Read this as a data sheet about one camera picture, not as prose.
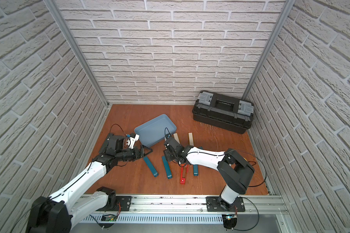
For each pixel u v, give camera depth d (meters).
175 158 0.64
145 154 0.71
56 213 0.38
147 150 0.75
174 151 0.66
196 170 0.84
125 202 0.73
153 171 0.84
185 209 0.73
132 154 0.71
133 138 0.75
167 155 0.77
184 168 0.86
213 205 0.74
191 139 0.97
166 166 0.86
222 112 0.93
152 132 1.00
